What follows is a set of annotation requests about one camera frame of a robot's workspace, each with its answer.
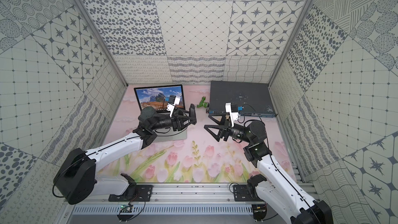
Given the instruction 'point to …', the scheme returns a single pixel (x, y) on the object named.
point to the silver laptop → (158, 97)
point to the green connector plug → (202, 103)
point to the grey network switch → (254, 99)
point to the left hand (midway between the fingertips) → (192, 112)
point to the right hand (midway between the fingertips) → (206, 122)
